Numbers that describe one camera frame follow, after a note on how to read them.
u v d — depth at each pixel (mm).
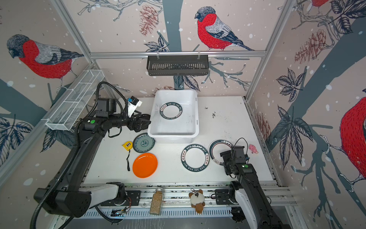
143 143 949
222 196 730
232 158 724
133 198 732
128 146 919
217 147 925
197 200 712
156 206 672
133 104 613
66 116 713
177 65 1066
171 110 1111
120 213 703
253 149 886
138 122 634
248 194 532
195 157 885
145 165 855
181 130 1024
